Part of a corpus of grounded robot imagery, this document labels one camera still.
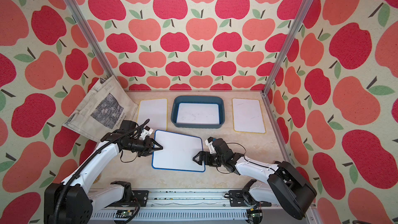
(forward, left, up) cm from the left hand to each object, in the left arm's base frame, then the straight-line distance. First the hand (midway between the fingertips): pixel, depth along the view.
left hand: (161, 151), depth 75 cm
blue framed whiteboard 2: (+3, -8, -6) cm, 10 cm away
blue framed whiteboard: (+33, -20, -13) cm, 41 cm away
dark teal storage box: (+42, -4, -8) cm, 43 cm away
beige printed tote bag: (+23, +36, +4) cm, 43 cm away
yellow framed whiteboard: (+32, -53, -13) cm, 63 cm away
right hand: (-2, -19, -11) cm, 22 cm away
